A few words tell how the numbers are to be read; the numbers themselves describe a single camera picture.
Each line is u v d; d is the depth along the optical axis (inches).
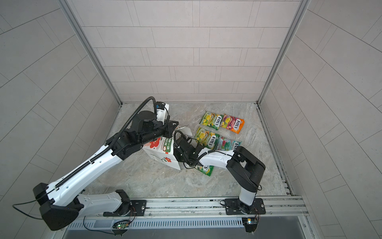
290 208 28.3
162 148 28.4
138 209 27.8
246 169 17.5
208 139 36.8
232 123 39.9
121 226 25.2
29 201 14.2
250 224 26.7
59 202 14.5
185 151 25.6
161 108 22.3
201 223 26.8
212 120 40.2
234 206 27.9
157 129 21.6
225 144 35.6
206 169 32.5
